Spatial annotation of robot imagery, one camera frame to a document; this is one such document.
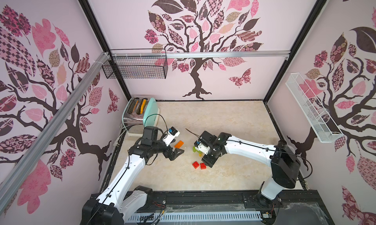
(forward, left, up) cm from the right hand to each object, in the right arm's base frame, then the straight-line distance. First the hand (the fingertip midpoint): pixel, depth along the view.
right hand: (209, 160), depth 82 cm
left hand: (+4, +18, +9) cm, 21 cm away
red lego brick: (-1, +8, -5) cm, 9 cm away
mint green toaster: (+28, +44, +11) cm, 53 cm away
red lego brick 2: (-2, +4, -4) cm, 6 cm away
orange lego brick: (+14, +19, -6) cm, 24 cm away
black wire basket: (+77, +55, +13) cm, 96 cm away
